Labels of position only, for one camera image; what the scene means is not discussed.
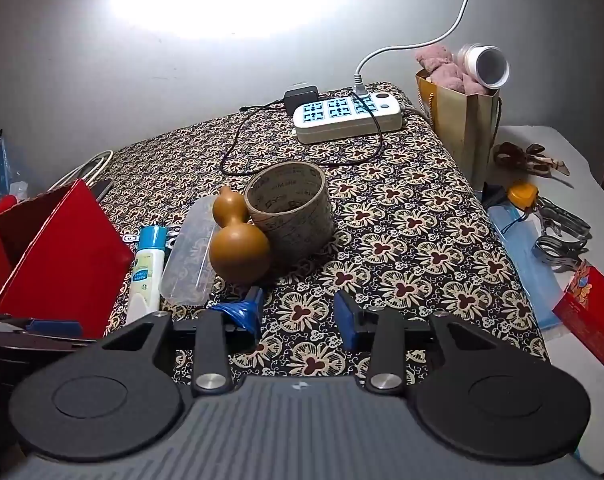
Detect red cardboard box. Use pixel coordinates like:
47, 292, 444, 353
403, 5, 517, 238
0, 179, 136, 341

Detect clear plastic container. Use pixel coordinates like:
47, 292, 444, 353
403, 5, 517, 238
160, 195, 221, 307

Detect orange plastic tag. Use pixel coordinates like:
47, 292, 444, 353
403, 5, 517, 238
506, 180, 540, 211

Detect round tin cup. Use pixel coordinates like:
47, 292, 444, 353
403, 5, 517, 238
244, 160, 335, 272

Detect blue plastic packet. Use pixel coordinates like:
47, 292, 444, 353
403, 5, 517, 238
486, 202, 568, 332

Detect coiled white cable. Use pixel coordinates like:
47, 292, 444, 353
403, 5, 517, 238
46, 150, 114, 192

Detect black charger cable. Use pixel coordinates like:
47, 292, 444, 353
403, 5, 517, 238
220, 95, 383, 177

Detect white bottle with blue cap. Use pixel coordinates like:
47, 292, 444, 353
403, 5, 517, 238
125, 225, 168, 326

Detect tan paper gift bag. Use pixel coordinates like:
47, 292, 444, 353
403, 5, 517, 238
415, 67, 503, 192

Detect metal clips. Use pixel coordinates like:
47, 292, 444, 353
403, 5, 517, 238
530, 197, 593, 274

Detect pink plush cloth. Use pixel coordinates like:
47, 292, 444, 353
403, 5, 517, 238
414, 44, 493, 97

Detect floral patterned cloth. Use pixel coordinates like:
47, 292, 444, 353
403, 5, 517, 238
101, 80, 553, 386

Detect white gooseneck cable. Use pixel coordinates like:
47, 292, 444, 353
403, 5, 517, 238
354, 0, 475, 97

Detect red printed packet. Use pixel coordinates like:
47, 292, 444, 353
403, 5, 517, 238
552, 259, 604, 367

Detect black phone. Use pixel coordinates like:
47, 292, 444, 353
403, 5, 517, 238
88, 179, 114, 202

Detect white power strip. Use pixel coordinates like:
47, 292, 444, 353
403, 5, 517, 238
292, 91, 403, 145

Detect brown handled scissors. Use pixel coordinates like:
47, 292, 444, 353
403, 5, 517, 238
492, 142, 570, 177

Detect brown gourd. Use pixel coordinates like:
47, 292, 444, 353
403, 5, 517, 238
209, 186, 272, 288

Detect white plastic jar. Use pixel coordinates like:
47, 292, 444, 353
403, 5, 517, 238
454, 43, 511, 90

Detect black charger adapter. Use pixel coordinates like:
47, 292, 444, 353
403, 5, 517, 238
283, 86, 319, 112

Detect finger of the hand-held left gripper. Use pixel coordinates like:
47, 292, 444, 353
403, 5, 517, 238
0, 312, 100, 350

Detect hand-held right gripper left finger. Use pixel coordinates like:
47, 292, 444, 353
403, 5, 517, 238
98, 287, 263, 395

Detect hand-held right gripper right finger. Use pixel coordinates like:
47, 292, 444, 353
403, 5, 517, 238
333, 291, 502, 394

